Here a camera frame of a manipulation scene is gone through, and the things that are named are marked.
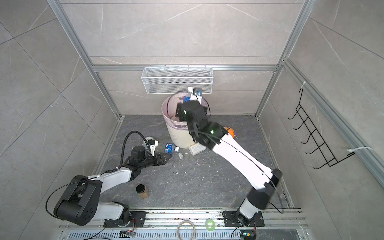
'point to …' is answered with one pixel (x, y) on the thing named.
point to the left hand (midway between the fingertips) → (167, 152)
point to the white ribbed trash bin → (178, 130)
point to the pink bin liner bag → (168, 107)
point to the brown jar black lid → (140, 190)
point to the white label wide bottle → (196, 148)
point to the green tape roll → (213, 223)
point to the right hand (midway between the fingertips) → (187, 107)
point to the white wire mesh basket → (170, 80)
